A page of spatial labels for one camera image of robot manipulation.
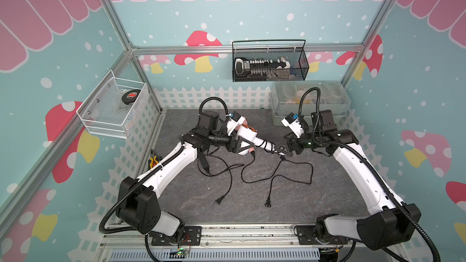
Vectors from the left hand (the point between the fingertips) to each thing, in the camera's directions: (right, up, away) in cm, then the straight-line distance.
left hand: (248, 144), depth 74 cm
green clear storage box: (+22, +24, +24) cm, 41 cm away
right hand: (+14, +1, +1) cm, 14 cm away
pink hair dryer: (0, +5, -4) cm, 6 cm away
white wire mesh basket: (-57, +14, 0) cm, 58 cm away
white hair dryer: (+8, -1, 0) cm, 9 cm away
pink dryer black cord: (+10, -27, +9) cm, 30 cm away
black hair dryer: (-22, -12, +20) cm, 32 cm away
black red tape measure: (-51, +20, +4) cm, 55 cm away
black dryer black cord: (-13, -27, +11) cm, 31 cm away
